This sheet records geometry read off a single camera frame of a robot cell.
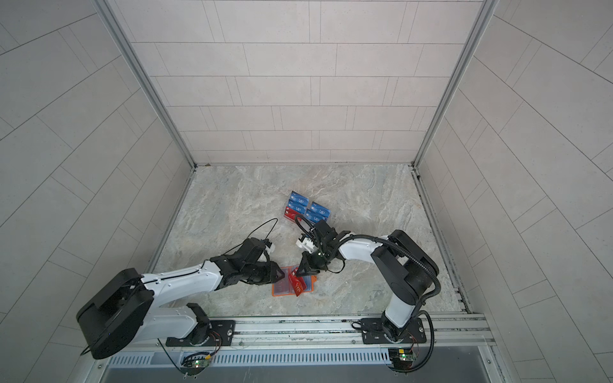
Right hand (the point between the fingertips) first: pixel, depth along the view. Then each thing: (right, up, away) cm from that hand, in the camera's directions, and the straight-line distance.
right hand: (297, 276), depth 80 cm
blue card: (-1, +26, +14) cm, 29 cm away
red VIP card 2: (-5, -3, 0) cm, 6 cm away
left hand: (-3, -1, +2) cm, 4 cm away
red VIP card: (0, -2, -1) cm, 2 cm away
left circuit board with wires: (-27, -18, -15) cm, 36 cm away
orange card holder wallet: (+4, -2, +1) cm, 4 cm away
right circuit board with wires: (+31, -19, -12) cm, 38 cm away
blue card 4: (+5, +19, +10) cm, 22 cm away
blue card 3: (-1, +22, +13) cm, 26 cm away
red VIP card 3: (-4, +20, +13) cm, 24 cm away
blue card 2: (+8, +22, +10) cm, 25 cm away
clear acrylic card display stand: (0, +23, +12) cm, 26 cm away
